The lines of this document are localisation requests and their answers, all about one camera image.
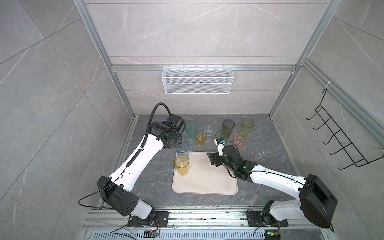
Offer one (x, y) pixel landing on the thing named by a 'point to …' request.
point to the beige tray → (203, 178)
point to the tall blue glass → (184, 150)
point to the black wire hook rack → (348, 147)
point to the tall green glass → (246, 125)
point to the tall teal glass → (192, 127)
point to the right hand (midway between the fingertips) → (212, 150)
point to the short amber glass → (200, 136)
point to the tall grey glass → (227, 126)
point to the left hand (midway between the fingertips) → (176, 139)
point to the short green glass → (221, 135)
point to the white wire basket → (195, 80)
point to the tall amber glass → (181, 162)
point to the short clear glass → (208, 132)
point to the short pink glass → (240, 140)
